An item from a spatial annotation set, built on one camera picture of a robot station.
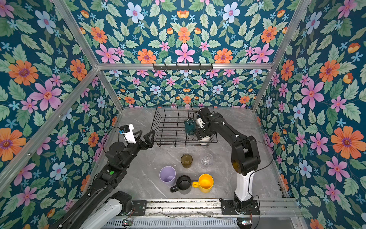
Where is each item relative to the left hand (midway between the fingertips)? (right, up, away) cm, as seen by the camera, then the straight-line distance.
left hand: (149, 128), depth 69 cm
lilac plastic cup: (+7, -28, +12) cm, 31 cm away
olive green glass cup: (+17, -21, +20) cm, 34 cm away
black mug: (+16, -33, +11) cm, 39 cm away
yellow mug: (+29, -33, +12) cm, 45 cm away
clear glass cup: (+30, -22, +21) cm, 43 cm away
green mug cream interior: (+20, +1, +26) cm, 33 cm away
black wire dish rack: (+3, -2, +38) cm, 38 cm away
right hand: (+30, -4, +24) cm, 38 cm away
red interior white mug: (+30, -10, +25) cm, 40 cm away
